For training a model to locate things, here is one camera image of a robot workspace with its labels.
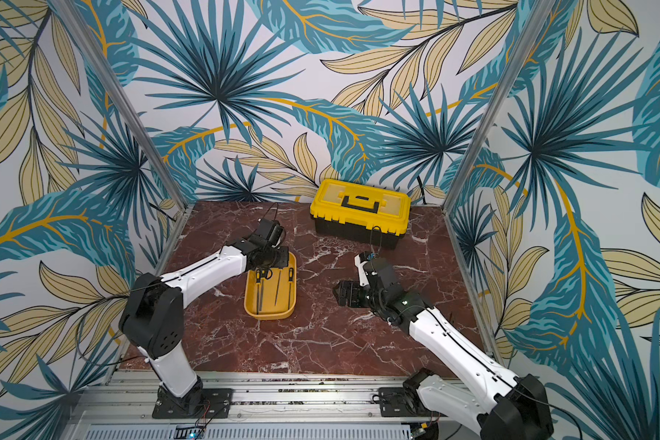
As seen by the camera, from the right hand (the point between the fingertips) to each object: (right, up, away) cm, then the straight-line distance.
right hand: (344, 289), depth 79 cm
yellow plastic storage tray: (-24, -4, +14) cm, 28 cm away
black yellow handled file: (-29, -1, +16) cm, 34 cm away
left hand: (-20, +7, +13) cm, 24 cm away
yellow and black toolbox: (+12, +22, +16) cm, 30 cm away
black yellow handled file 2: (-21, -1, +9) cm, 23 cm away
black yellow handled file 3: (-18, 0, +19) cm, 26 cm away
